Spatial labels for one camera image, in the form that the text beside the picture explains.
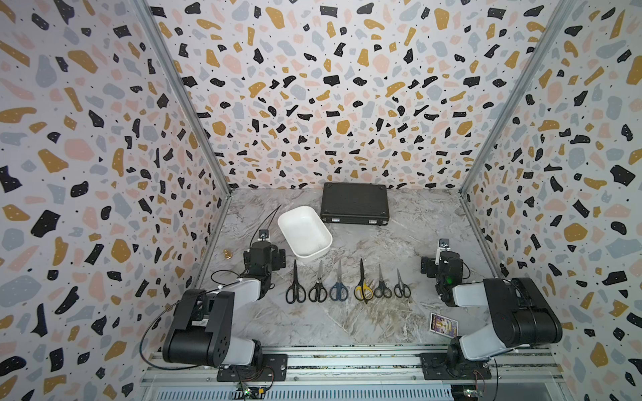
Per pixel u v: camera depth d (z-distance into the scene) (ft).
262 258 2.31
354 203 3.69
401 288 2.97
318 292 2.95
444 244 2.74
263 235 2.64
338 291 2.95
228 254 3.20
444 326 2.67
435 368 2.40
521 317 1.50
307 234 3.38
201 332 1.41
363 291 2.93
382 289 2.96
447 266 2.40
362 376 2.40
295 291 2.95
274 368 2.41
